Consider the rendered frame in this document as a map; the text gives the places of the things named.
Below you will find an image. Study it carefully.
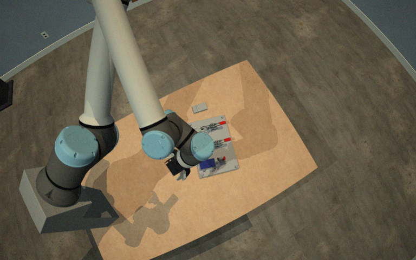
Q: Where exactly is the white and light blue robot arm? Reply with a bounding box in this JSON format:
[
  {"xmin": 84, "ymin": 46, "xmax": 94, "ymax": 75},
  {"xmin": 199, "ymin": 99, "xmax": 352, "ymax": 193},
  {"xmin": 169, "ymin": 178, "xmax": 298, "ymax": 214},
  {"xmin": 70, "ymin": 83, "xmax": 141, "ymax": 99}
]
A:
[{"xmin": 36, "ymin": 0, "xmax": 215, "ymax": 207}]

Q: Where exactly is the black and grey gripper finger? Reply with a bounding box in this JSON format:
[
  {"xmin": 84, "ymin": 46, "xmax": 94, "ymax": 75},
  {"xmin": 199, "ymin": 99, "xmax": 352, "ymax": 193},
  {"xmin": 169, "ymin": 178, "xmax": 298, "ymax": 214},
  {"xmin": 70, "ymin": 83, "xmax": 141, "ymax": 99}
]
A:
[
  {"xmin": 167, "ymin": 149, "xmax": 178, "ymax": 158},
  {"xmin": 177, "ymin": 168, "xmax": 191, "ymax": 181}
]

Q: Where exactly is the grey toggle clamp with red handle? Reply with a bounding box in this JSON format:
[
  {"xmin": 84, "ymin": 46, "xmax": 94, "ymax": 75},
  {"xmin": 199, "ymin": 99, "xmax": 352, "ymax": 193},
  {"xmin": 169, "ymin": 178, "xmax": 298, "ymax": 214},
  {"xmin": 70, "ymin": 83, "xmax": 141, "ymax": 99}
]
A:
[{"xmin": 217, "ymin": 157, "xmax": 226, "ymax": 165}]

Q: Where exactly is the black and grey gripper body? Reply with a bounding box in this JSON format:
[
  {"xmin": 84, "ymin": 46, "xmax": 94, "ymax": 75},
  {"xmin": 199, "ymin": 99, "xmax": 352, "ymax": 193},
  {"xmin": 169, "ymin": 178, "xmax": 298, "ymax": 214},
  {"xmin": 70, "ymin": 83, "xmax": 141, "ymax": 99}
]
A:
[{"xmin": 165, "ymin": 155, "xmax": 186, "ymax": 176}]

